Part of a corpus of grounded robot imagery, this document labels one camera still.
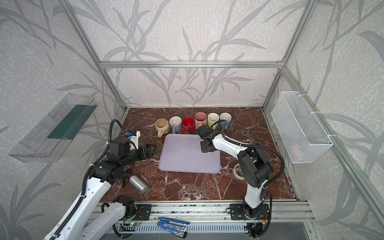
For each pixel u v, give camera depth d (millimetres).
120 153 549
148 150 666
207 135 712
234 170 865
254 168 475
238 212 737
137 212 724
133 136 664
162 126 1015
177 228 679
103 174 494
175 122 1050
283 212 749
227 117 1030
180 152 954
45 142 637
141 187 787
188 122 1060
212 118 1032
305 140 597
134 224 704
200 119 1023
